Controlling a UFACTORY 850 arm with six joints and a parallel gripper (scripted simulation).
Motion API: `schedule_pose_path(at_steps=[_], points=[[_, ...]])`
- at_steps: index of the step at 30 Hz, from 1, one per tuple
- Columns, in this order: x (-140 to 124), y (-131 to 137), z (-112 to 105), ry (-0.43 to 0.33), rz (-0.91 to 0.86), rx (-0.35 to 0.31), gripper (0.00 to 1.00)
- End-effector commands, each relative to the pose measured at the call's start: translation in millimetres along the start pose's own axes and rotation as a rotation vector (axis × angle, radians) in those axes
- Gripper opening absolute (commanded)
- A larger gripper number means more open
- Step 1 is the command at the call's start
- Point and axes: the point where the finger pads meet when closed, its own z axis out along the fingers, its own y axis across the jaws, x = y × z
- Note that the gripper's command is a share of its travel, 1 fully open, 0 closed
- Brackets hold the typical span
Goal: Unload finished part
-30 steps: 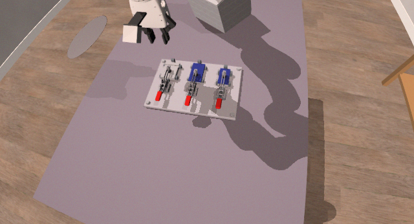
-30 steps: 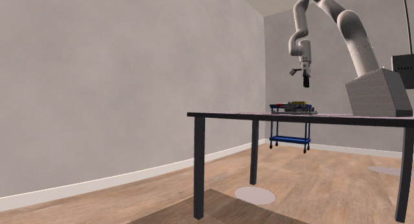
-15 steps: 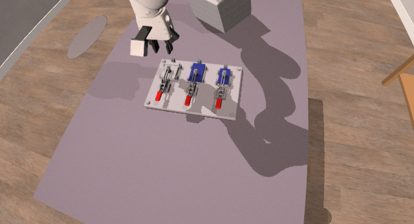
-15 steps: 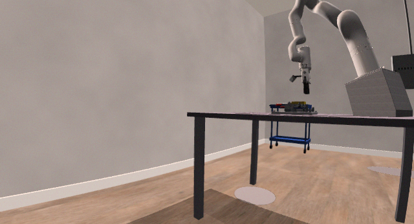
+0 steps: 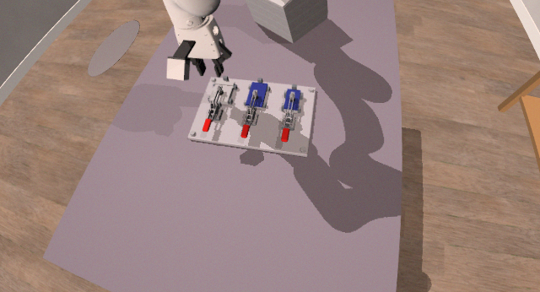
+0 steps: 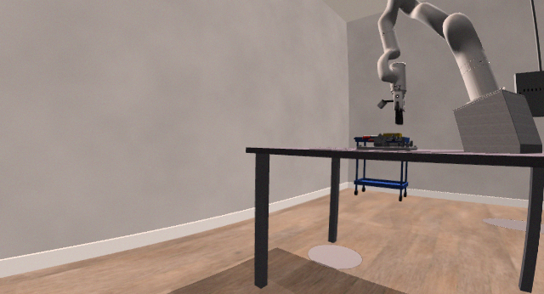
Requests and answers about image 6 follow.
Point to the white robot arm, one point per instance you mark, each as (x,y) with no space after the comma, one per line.
(457,29)

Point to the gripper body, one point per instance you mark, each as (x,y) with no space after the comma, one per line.
(399,96)

